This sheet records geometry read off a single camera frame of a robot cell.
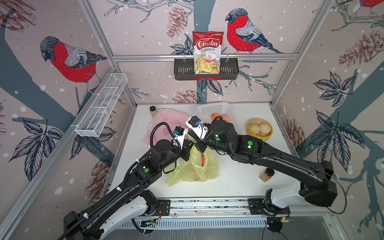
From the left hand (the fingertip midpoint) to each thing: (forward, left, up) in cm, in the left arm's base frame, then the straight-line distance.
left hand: (197, 138), depth 67 cm
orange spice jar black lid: (-10, -37, -20) cm, 43 cm away
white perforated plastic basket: (+38, -6, -23) cm, 45 cm away
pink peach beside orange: (+32, -21, -24) cm, 45 cm away
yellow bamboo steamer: (+30, -45, -25) cm, 60 cm away
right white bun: (+21, -45, -23) cm, 55 cm away
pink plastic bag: (+32, +18, -25) cm, 45 cm away
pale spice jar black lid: (+36, +33, -21) cm, 52 cm away
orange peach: (+34, -13, -23) cm, 43 cm away
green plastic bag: (-12, -2, -4) cm, 13 cm away
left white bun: (+21, -39, -22) cm, 50 cm away
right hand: (-1, +3, +7) cm, 8 cm away
